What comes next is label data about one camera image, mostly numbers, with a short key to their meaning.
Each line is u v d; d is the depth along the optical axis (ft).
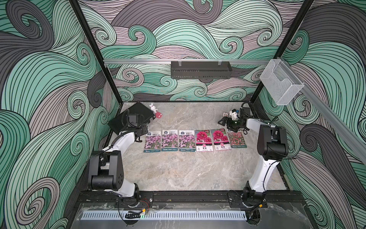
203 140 3.14
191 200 2.45
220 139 3.20
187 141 3.12
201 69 3.12
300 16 2.43
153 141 3.12
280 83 2.42
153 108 3.51
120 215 2.26
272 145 1.75
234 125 2.88
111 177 1.44
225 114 3.61
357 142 1.66
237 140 3.20
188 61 3.03
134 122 2.33
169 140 3.13
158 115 3.59
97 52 2.89
